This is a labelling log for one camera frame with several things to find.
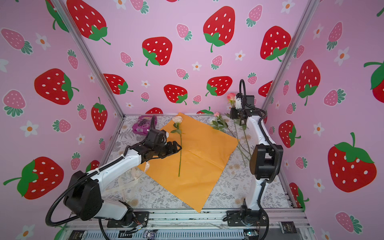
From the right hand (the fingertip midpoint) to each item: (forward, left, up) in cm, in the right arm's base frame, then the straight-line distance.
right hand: (231, 110), depth 93 cm
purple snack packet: (-5, +62, -15) cm, 64 cm away
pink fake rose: (+8, 0, +4) cm, 9 cm away
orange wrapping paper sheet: (-34, +22, -23) cm, 47 cm away
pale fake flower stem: (-4, -8, -23) cm, 25 cm away
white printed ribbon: (-47, +59, -22) cm, 78 cm away
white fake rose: (+5, +39, -17) cm, 43 cm away
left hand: (-27, +30, -7) cm, 41 cm away
